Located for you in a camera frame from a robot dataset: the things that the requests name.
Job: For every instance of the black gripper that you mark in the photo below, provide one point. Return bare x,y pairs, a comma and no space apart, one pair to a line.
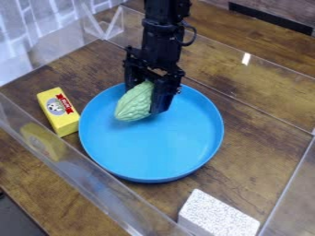
160,54

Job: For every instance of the green bitter gourd toy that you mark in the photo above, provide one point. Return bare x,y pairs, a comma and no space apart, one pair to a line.
135,102

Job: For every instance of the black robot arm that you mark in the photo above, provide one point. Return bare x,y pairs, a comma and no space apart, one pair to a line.
167,12

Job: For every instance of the blue round tray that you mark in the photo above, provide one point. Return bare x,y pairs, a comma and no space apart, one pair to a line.
160,148

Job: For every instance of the yellow box with cow label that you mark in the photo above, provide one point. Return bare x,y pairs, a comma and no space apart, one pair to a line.
59,111

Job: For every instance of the white speckled foam block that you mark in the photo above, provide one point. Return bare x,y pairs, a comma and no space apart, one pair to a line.
208,217

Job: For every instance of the clear acrylic front wall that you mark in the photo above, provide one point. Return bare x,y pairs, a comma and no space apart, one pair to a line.
135,215

